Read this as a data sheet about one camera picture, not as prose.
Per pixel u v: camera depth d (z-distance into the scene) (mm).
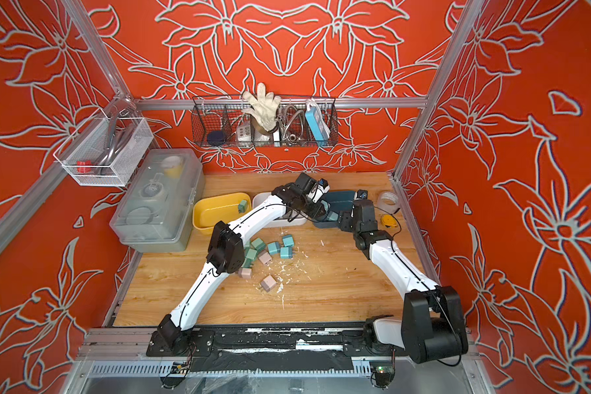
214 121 976
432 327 407
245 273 824
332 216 1001
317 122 860
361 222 656
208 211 1045
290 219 845
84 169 693
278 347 730
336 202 1070
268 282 833
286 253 904
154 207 879
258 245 920
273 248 924
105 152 767
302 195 789
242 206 1036
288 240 949
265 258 888
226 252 621
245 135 920
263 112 924
